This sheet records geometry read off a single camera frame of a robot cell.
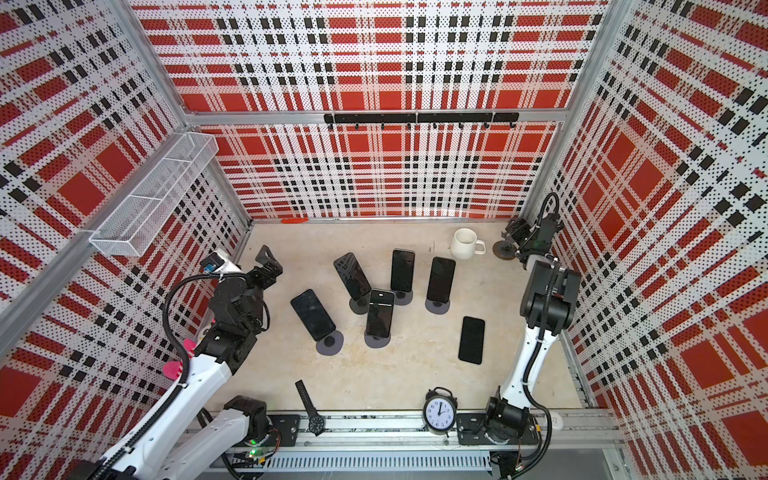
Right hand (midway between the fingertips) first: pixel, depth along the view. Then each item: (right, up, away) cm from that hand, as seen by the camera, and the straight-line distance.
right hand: (517, 223), depth 104 cm
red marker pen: (-87, +3, +22) cm, 90 cm away
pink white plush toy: (-102, -41, -26) cm, 113 cm away
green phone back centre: (-41, -16, -13) cm, 46 cm away
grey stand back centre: (-41, -25, -8) cm, 48 cm away
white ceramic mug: (-18, -7, +1) cm, 19 cm away
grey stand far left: (-62, -38, -16) cm, 74 cm away
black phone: (-20, -36, -15) cm, 44 cm away
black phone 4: (-29, -18, -16) cm, 38 cm away
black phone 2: (-66, -27, -23) cm, 75 cm away
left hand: (-78, -12, -30) cm, 84 cm away
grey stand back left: (-55, -28, -5) cm, 62 cm away
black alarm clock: (-31, -50, -29) cm, 66 cm away
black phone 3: (-57, -17, -12) cm, 60 cm away
